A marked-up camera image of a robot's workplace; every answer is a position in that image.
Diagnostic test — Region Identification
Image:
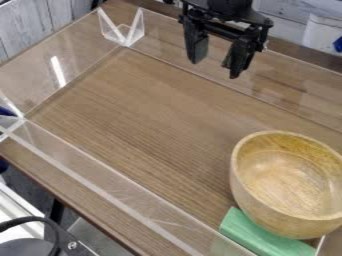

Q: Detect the black cable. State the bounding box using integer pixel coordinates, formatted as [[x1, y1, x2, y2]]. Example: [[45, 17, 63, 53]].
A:
[[0, 215, 63, 256]]

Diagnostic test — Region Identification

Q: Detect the white cabinet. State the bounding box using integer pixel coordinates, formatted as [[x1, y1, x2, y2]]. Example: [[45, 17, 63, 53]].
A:
[[302, 13, 342, 56]]

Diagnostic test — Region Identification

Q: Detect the clear acrylic enclosure wall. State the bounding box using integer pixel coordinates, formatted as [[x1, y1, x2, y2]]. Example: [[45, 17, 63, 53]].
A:
[[0, 2, 342, 256]]

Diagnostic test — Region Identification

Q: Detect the black table leg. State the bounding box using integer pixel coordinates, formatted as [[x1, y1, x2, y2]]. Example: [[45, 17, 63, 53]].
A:
[[49, 199, 65, 224]]

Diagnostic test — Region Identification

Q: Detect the brown wooden bowl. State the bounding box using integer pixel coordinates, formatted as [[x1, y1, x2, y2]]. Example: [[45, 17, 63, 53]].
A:
[[230, 130, 342, 240]]

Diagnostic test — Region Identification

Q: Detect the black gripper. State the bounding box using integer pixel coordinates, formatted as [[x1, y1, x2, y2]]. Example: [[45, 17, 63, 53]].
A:
[[179, 0, 274, 79]]

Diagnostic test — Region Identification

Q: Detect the blue object at left edge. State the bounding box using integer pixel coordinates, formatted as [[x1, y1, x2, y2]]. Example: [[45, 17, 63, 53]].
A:
[[0, 105, 19, 174]]

